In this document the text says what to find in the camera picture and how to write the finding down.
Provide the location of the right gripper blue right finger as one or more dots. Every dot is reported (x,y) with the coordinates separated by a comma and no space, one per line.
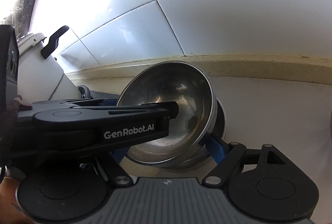
(228,159)

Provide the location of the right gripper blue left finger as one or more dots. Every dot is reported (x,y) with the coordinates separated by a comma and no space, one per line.
(122,178)

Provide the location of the large steel bowl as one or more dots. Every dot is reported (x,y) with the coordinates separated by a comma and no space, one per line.
(203,154)

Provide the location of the person's left hand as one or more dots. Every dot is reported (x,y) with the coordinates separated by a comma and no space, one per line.
(9,208)

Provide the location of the black gas stove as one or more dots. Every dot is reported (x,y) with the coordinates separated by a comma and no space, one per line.
(91,94)

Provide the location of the large aluminium stock pot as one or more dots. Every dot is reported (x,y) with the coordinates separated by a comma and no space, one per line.
(40,77)

